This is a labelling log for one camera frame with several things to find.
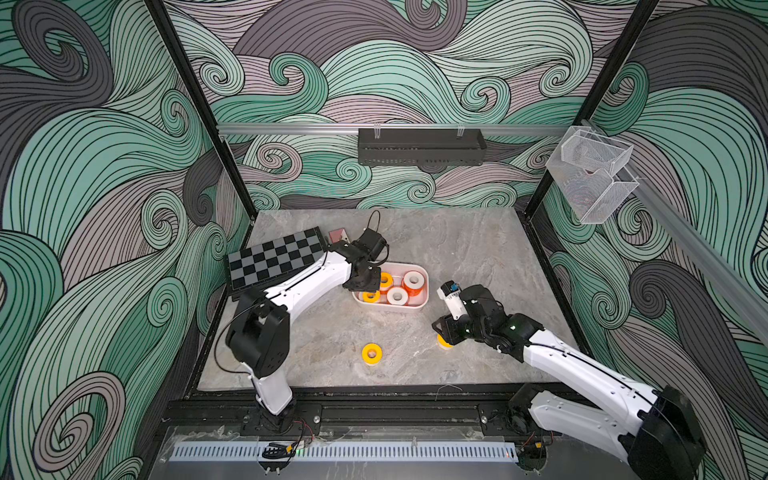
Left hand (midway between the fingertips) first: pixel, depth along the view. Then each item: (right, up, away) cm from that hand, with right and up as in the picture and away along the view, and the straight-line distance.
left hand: (370, 281), depth 86 cm
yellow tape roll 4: (+1, -20, -3) cm, 21 cm away
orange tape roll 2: (+8, -6, +6) cm, 12 cm away
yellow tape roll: (0, -6, +4) cm, 7 cm away
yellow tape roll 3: (+5, -1, +9) cm, 11 cm away
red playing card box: (-13, +14, +25) cm, 31 cm away
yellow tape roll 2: (+18, -14, -12) cm, 26 cm away
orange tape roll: (+14, -2, +9) cm, 16 cm away
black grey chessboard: (-38, +3, +14) cm, 41 cm away
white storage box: (+9, +2, +15) cm, 18 cm away
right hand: (+20, -11, -6) cm, 23 cm away
